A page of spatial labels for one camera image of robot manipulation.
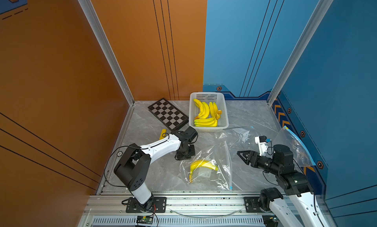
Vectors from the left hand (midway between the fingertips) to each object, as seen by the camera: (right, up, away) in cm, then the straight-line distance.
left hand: (193, 155), depth 87 cm
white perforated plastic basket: (+19, +38, +29) cm, 51 cm away
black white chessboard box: (-15, +22, +19) cm, 33 cm away
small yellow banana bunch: (+3, -2, -9) cm, 10 cm away
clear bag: (+28, +7, +12) cm, 31 cm away
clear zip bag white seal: (+15, -9, -13) cm, 21 cm away
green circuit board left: (-24, -28, -15) cm, 39 cm away
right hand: (+23, +5, -16) cm, 29 cm away
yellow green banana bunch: (+16, +28, +23) cm, 40 cm away
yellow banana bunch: (+8, +27, +19) cm, 34 cm away
